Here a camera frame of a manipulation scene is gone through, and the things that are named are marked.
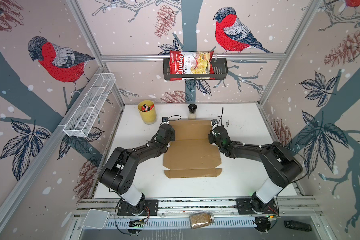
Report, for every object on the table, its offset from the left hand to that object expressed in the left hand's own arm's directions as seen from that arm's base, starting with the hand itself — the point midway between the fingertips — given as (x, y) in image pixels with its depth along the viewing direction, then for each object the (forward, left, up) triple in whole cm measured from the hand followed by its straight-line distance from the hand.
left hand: (170, 129), depth 93 cm
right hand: (-1, -26, -3) cm, 27 cm away
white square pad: (-45, +34, -10) cm, 58 cm away
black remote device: (-49, -61, -7) cm, 78 cm away
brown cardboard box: (-14, -13, -8) cm, 21 cm away
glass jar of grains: (-47, -15, -4) cm, 50 cm away
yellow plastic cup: (+17, +17, +1) cm, 23 cm away
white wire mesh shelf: (-9, +42, +20) cm, 47 cm away
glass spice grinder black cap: (+17, -15, +1) cm, 23 cm away
